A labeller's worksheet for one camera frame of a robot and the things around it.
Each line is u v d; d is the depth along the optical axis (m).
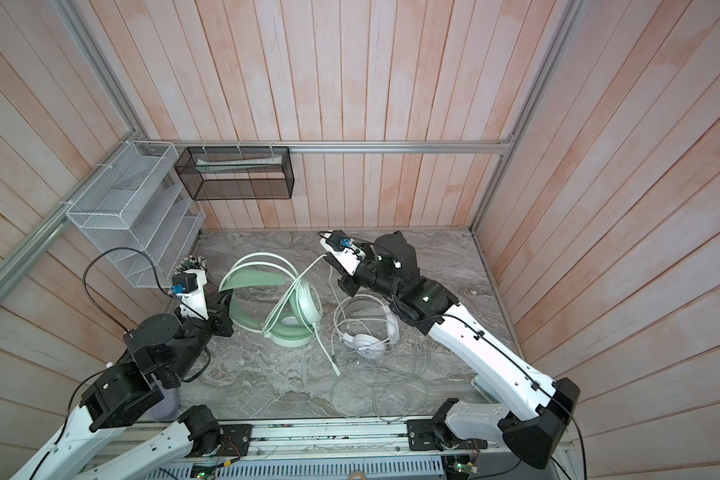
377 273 0.54
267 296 1.01
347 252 0.52
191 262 0.88
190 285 0.49
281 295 1.02
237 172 1.04
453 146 0.95
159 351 0.42
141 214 0.73
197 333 0.52
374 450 0.73
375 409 0.78
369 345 0.80
